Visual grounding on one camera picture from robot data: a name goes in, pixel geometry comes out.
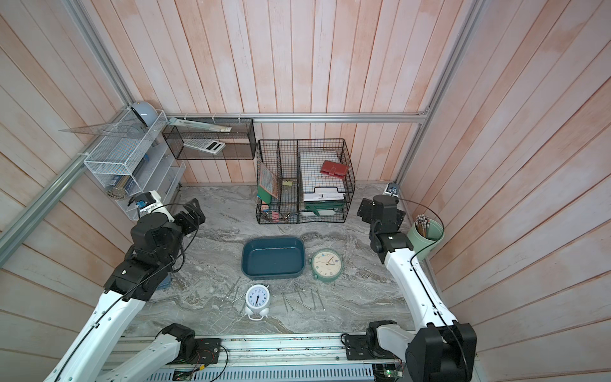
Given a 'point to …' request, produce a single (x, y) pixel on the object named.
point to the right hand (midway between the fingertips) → (378, 202)
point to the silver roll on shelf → (118, 191)
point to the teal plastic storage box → (273, 258)
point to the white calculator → (205, 145)
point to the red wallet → (334, 169)
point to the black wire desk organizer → (278, 182)
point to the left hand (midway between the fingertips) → (190, 210)
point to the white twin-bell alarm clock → (257, 299)
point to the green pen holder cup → (423, 235)
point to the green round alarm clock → (326, 264)
